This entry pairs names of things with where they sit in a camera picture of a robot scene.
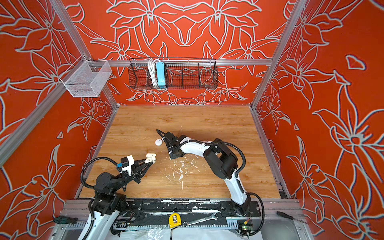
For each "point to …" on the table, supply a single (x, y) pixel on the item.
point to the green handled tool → (65, 220)
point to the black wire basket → (180, 74)
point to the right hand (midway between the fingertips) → (172, 154)
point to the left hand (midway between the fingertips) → (149, 161)
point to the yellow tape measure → (175, 220)
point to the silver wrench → (213, 216)
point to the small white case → (150, 157)
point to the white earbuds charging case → (158, 142)
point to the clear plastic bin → (86, 78)
